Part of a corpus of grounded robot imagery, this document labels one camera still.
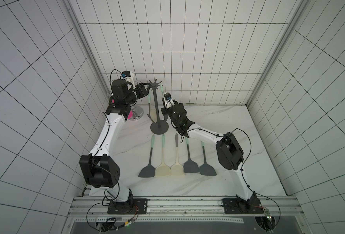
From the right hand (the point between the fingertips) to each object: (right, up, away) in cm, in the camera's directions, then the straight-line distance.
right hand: (167, 93), depth 86 cm
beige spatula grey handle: (+6, -46, -2) cm, 46 cm away
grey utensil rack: (-7, -22, +18) cm, 29 cm away
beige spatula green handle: (-2, -46, -3) cm, 46 cm away
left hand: (-10, +2, -9) cm, 14 cm away
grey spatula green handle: (-11, -47, -3) cm, 48 cm away
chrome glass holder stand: (-26, -11, +28) cm, 40 cm away
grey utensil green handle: (+14, -45, 0) cm, 47 cm away
